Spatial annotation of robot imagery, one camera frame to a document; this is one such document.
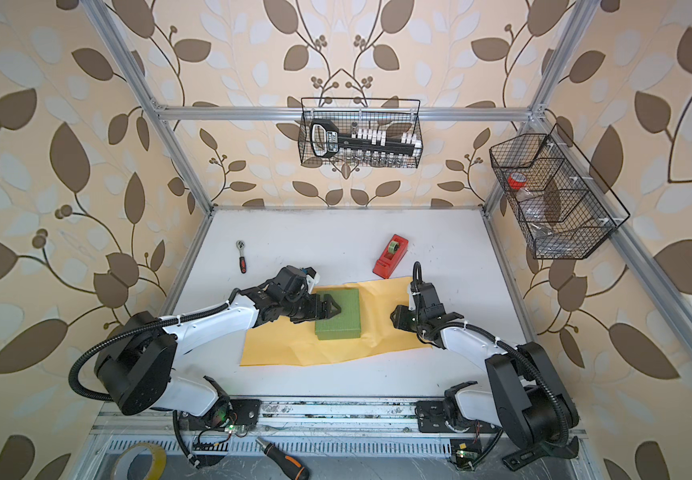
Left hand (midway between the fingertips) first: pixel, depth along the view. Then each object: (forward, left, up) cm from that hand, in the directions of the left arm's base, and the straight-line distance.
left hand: (333, 310), depth 84 cm
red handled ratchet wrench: (+21, +35, -9) cm, 42 cm away
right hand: (+1, -19, -8) cm, 21 cm away
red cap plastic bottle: (+20, -55, +21) cm, 62 cm away
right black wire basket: (+20, -58, +25) cm, 67 cm away
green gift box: (-3, -4, -1) cm, 5 cm away
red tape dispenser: (+24, -19, -3) cm, 31 cm away
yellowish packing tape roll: (-36, +45, -6) cm, 58 cm away
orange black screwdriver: (-35, +8, -6) cm, 36 cm away
